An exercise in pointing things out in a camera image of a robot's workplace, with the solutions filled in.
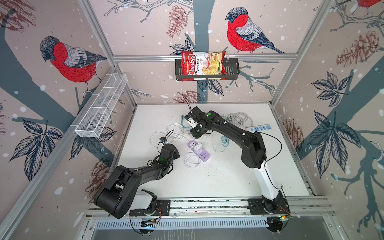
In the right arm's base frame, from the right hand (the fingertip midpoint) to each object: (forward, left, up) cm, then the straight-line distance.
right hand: (192, 136), depth 91 cm
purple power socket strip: (-9, -6, -6) cm, 12 cm away
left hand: (-6, +11, -4) cm, 13 cm away
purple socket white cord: (+9, +14, -7) cm, 18 cm away
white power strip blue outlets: (+12, -47, -7) cm, 49 cm away
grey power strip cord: (+22, -35, -9) cm, 43 cm away
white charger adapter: (-7, -4, -1) cm, 8 cm away
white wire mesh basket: (+3, +49, +24) cm, 55 cm away
